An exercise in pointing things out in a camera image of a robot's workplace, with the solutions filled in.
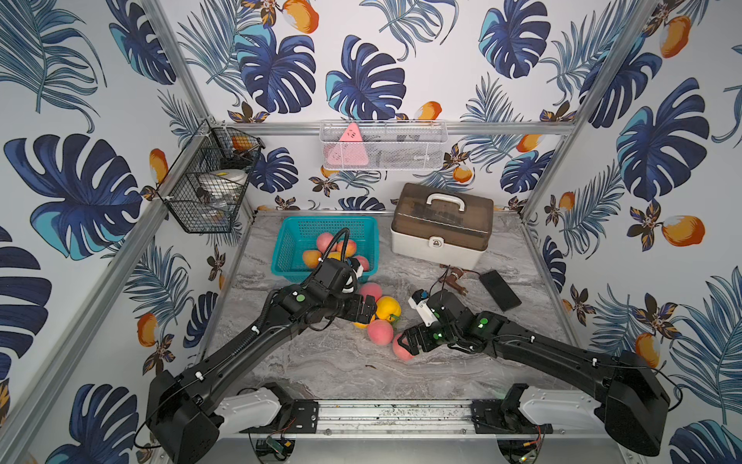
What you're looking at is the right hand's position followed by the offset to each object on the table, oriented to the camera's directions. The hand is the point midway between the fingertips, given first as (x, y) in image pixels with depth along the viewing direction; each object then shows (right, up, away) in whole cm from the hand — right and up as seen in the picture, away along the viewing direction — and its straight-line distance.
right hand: (411, 334), depth 80 cm
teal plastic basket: (-39, +28, +30) cm, 57 cm away
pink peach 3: (-3, -5, -1) cm, 6 cm away
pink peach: (-28, +26, +20) cm, 43 cm away
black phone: (+33, +8, +17) cm, 38 cm away
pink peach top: (-11, +10, +15) cm, 21 cm away
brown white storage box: (+11, +31, +10) cm, 34 cm away
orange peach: (-8, -3, +4) cm, 9 cm away
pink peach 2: (-14, +19, +19) cm, 30 cm away
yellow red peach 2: (-24, +21, +23) cm, 40 cm away
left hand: (-13, +10, -5) cm, 17 cm away
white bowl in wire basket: (-52, +42, 0) cm, 67 cm away
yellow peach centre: (-6, +5, +8) cm, 11 cm away
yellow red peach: (-19, +23, +25) cm, 39 cm away
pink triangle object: (-18, +54, +10) cm, 58 cm away
